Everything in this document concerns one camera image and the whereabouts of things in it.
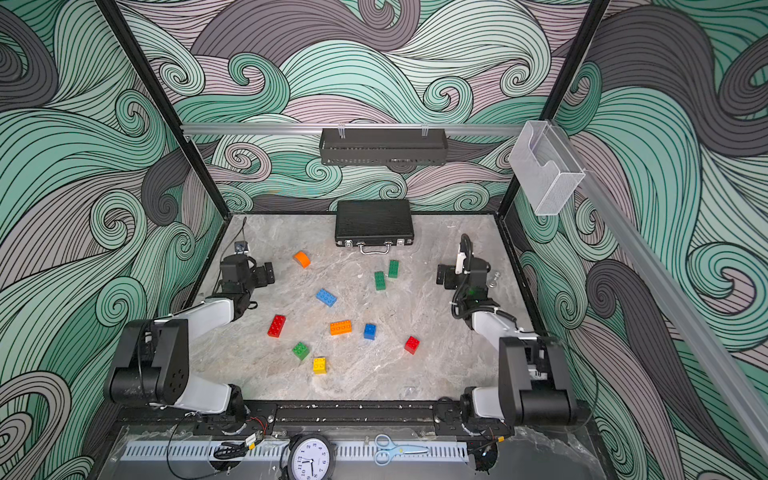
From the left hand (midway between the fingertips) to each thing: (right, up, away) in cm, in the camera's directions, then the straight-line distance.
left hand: (252, 262), depth 92 cm
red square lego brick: (+50, -23, -9) cm, 55 cm away
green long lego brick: (+46, -3, +9) cm, 47 cm away
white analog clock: (+25, -42, -26) cm, 55 cm away
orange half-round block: (+13, 0, +12) cm, 17 cm away
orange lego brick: (+29, -19, -5) cm, 35 cm away
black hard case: (+39, +13, +17) cm, 44 cm away
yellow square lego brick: (+24, -27, -13) cm, 39 cm away
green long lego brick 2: (+41, -7, +8) cm, 42 cm away
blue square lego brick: (+38, -20, -7) cm, 43 cm away
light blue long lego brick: (+23, -11, +2) cm, 26 cm away
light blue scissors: (+41, -44, -24) cm, 65 cm away
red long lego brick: (+9, -19, -4) cm, 21 cm away
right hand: (+64, 0, -2) cm, 64 cm away
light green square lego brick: (+19, -24, -11) cm, 32 cm away
